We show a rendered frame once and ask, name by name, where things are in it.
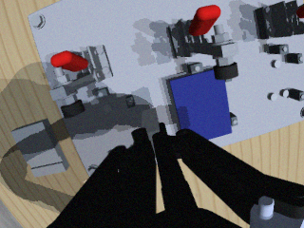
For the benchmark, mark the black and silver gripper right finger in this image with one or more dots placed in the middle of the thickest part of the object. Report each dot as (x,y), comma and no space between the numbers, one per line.
(260,200)

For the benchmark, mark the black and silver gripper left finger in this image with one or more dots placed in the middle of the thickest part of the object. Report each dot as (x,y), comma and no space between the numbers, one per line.
(131,192)

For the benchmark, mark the blue rectangular block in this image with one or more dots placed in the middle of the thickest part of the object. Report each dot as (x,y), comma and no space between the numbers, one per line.
(201,103)

